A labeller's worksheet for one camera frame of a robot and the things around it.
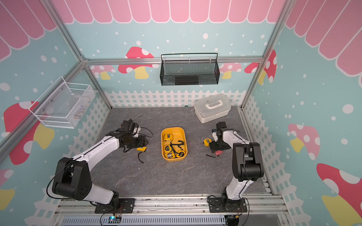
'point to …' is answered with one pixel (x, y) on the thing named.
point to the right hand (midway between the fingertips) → (219, 148)
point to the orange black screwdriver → (131, 119)
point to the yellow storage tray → (178, 133)
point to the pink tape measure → (217, 153)
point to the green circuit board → (114, 220)
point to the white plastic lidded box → (214, 107)
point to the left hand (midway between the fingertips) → (143, 145)
